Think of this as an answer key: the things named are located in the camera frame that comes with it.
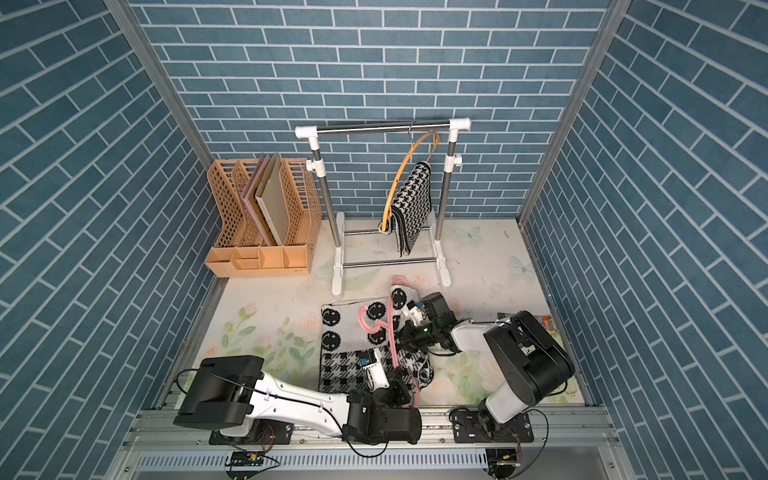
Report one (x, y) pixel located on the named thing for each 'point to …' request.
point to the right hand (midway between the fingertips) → (391, 345)
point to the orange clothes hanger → (384, 212)
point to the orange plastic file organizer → (240, 250)
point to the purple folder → (250, 205)
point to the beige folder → (270, 198)
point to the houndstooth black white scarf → (411, 207)
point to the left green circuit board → (245, 458)
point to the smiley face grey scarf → (350, 330)
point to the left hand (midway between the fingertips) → (414, 382)
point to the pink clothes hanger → (391, 327)
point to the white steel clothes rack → (336, 221)
